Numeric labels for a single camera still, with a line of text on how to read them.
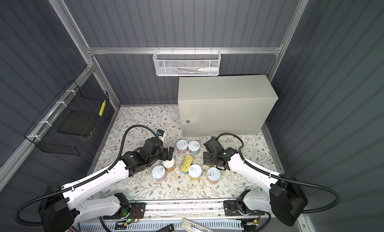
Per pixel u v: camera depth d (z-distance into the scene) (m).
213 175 0.79
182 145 0.91
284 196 0.40
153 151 0.60
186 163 0.89
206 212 0.74
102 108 0.83
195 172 0.81
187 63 1.24
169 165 0.81
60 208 0.39
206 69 0.89
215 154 0.63
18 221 0.39
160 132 0.70
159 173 0.81
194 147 0.91
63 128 0.69
